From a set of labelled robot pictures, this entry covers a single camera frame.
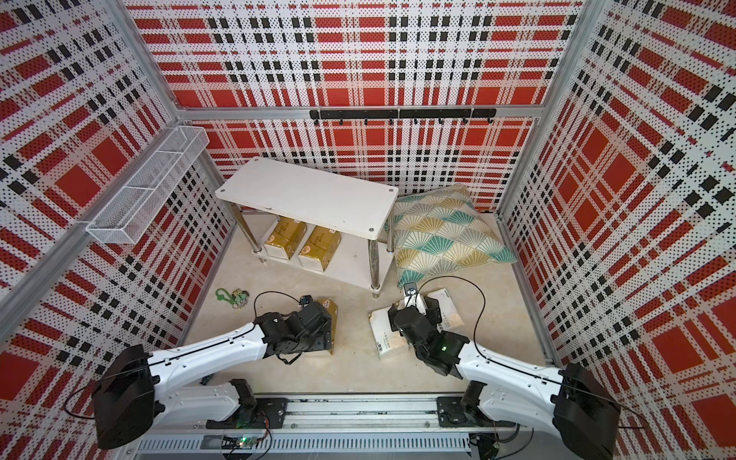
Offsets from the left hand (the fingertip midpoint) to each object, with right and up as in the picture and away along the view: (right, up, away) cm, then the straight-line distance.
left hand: (322, 337), depth 83 cm
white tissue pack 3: (+38, +6, +3) cm, 39 cm away
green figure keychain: (-31, +9, +12) cm, 35 cm away
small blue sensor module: (-13, +5, -34) cm, 37 cm away
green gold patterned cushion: (+37, +32, +10) cm, 50 cm away
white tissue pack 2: (+27, +13, -13) cm, 33 cm away
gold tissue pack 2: (-3, +26, +10) cm, 28 cm away
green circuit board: (-16, -21, -14) cm, 29 cm away
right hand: (+27, +11, -1) cm, 29 cm away
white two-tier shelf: (+8, +38, -6) cm, 40 cm away
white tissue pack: (+19, 0, -2) cm, 19 cm away
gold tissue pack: (-16, +29, +13) cm, 36 cm away
